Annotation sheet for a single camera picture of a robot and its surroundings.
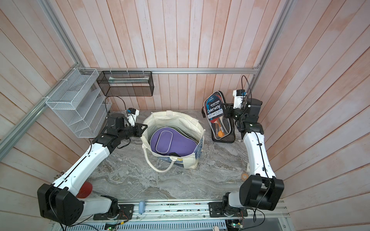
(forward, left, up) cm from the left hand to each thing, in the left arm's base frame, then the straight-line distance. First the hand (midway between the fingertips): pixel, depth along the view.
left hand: (147, 127), depth 79 cm
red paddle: (-3, -42, +1) cm, 42 cm away
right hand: (+9, -42, +10) cm, 44 cm away
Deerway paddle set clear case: (+9, -38, +4) cm, 40 cm away
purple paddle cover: (-3, -10, -9) cm, 14 cm away
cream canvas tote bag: (+7, -5, -1) cm, 8 cm away
